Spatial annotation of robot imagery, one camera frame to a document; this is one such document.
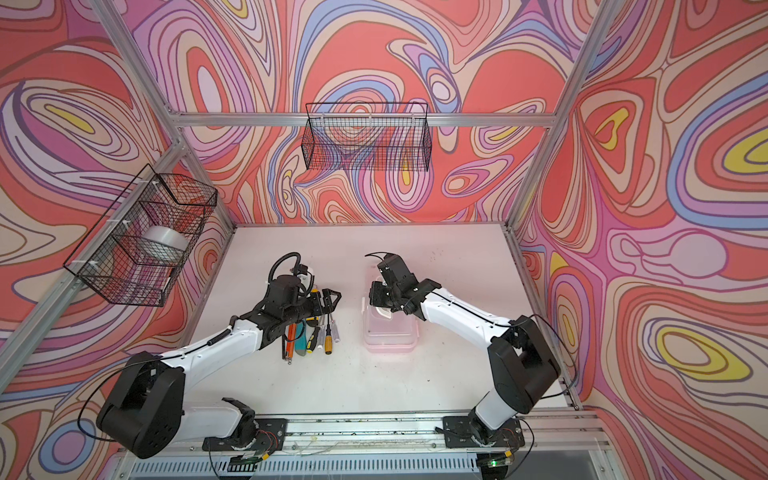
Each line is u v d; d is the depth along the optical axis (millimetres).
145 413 414
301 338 763
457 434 731
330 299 788
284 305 668
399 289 646
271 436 722
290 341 735
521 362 436
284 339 721
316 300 767
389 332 818
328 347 871
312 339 882
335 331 908
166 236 734
